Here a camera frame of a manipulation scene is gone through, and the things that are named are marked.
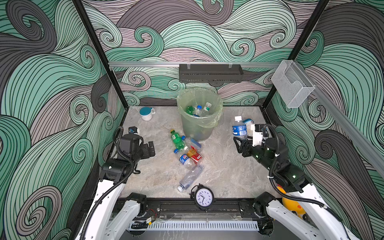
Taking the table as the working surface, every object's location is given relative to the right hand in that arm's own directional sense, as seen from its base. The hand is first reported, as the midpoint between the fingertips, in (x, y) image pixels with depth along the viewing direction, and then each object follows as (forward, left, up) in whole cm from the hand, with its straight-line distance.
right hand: (240, 138), depth 68 cm
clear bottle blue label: (+28, +18, -12) cm, 35 cm away
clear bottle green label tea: (+29, +12, -11) cm, 34 cm away
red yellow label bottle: (+3, +22, -23) cm, 32 cm away
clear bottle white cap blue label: (+1, +1, +5) cm, 5 cm away
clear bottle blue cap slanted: (+14, +23, -28) cm, 38 cm away
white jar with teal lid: (+34, +56, -21) cm, 69 cm away
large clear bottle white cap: (-10, +23, -27) cm, 37 cm away
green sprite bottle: (+13, +32, -24) cm, 42 cm away
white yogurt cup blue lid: (+26, -16, -21) cm, 37 cm away
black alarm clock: (-20, +16, -25) cm, 36 cm away
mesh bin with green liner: (+15, +17, -13) cm, 26 cm away
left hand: (-1, +46, -4) cm, 46 cm away
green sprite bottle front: (+28, +24, -11) cm, 38 cm away
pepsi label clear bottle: (-1, +26, -23) cm, 35 cm away
